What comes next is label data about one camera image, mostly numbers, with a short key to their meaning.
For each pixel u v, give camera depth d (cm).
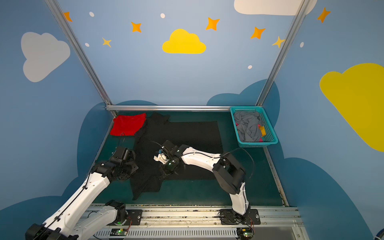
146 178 86
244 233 71
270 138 99
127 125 109
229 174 49
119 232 71
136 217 75
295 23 75
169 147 69
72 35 78
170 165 72
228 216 75
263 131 104
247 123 106
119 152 63
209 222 74
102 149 101
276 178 93
